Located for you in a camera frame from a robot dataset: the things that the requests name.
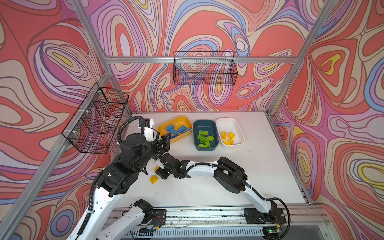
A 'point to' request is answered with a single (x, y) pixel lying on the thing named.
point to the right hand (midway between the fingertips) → (160, 171)
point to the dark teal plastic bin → (206, 125)
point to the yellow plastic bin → (178, 126)
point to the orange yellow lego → (223, 135)
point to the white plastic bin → (229, 131)
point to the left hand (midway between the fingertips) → (164, 133)
